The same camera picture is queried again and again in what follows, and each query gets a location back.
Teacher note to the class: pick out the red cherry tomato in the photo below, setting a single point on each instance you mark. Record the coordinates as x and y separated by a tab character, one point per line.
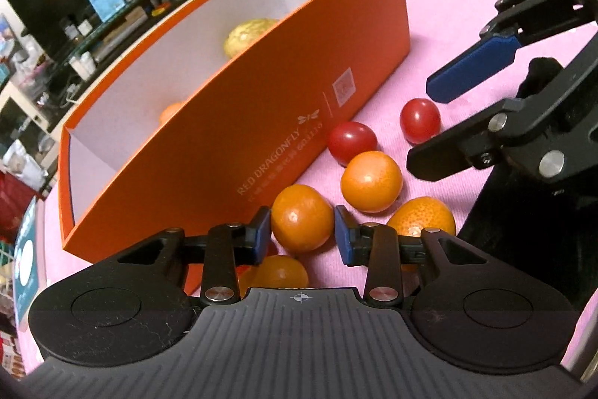
420	121
352	142

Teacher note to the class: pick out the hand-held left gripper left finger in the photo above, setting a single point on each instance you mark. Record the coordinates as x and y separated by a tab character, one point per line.
261	235

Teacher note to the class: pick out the orange cardboard box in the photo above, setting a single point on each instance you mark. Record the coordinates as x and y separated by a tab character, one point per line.
210	156

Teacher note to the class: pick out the white glass-door cabinet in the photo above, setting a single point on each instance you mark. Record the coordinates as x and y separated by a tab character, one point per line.
23	132

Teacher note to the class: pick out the black cloth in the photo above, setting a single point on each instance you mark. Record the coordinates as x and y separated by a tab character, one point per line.
523	230

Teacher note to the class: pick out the teal tissue pack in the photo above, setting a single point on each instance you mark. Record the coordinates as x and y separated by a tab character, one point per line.
25	258

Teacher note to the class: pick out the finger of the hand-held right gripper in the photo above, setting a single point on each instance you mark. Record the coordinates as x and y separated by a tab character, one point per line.
472	69
434	158

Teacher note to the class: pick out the red bag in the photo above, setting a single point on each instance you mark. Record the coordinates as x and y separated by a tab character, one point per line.
16	207

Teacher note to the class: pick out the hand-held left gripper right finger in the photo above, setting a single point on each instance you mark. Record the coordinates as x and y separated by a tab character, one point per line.
345	235

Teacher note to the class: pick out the small tangerine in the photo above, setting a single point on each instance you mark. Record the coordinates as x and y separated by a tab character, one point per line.
420	216
301	216
280	273
371	181

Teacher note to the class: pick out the large orange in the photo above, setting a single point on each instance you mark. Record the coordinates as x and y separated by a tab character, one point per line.
170	111

